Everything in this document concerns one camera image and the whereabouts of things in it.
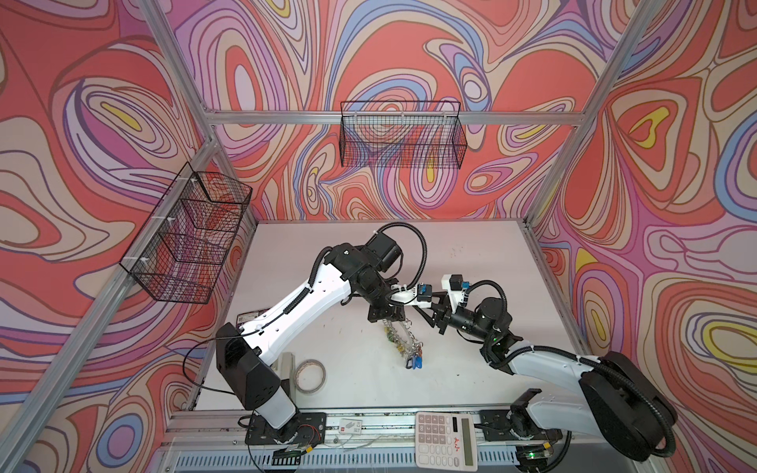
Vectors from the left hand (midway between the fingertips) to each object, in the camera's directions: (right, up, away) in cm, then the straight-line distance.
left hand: (406, 314), depth 71 cm
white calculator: (+9, -31, -1) cm, 32 cm away
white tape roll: (-27, -20, +11) cm, 35 cm away
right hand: (+4, 0, +6) cm, 7 cm away
